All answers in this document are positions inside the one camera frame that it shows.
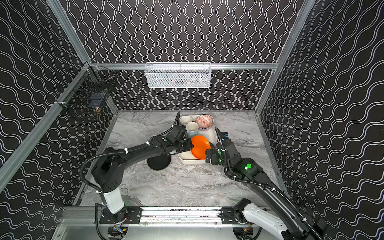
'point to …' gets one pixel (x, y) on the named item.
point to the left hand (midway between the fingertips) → (195, 143)
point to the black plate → (159, 162)
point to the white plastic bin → (211, 134)
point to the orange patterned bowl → (204, 121)
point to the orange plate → (200, 144)
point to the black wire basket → (89, 89)
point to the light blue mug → (192, 128)
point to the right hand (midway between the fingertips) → (215, 151)
